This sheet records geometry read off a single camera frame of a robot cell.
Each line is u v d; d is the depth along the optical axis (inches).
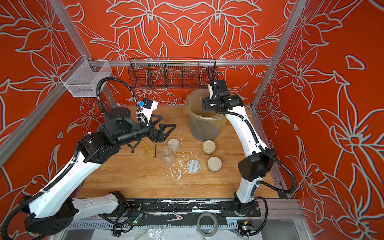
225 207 28.6
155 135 19.5
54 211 15.5
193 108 34.5
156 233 26.4
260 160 17.2
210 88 27.9
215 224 26.3
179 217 27.5
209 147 34.7
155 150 37.2
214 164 32.6
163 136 19.8
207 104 27.5
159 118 23.8
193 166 34.3
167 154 35.8
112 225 27.4
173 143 38.4
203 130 35.4
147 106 18.7
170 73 39.6
